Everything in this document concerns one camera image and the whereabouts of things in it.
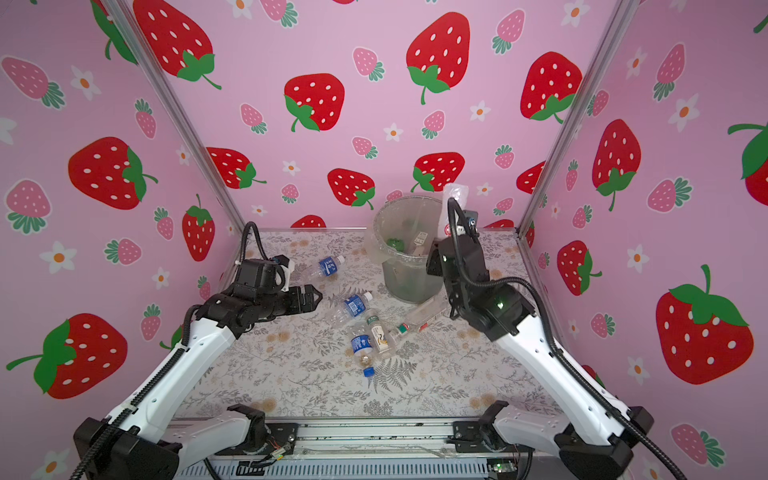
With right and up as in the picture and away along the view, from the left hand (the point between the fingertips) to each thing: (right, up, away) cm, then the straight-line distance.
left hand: (309, 295), depth 78 cm
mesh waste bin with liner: (+26, +19, +28) cm, 43 cm away
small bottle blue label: (+13, -17, +8) cm, 23 cm away
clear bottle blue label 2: (+10, -5, +15) cm, 18 cm away
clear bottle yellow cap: (+31, +15, +19) cm, 40 cm away
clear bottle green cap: (+18, -13, +8) cm, 24 cm away
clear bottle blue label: (-1, +7, +26) cm, 27 cm away
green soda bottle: (+24, +15, +20) cm, 34 cm away
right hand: (+34, +15, -12) cm, 38 cm away
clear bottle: (+31, -10, +16) cm, 36 cm away
